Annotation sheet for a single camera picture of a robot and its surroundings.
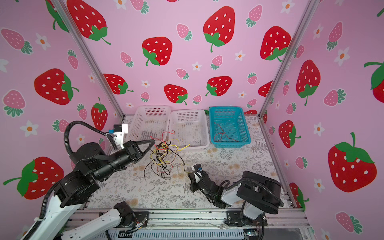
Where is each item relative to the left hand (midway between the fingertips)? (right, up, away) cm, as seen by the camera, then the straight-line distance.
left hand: (154, 142), depth 52 cm
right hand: (+9, -22, +31) cm, 39 cm away
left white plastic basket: (-23, +10, +63) cm, 68 cm away
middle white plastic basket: (+8, +5, +61) cm, 62 cm away
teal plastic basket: (+39, +6, +63) cm, 74 cm away
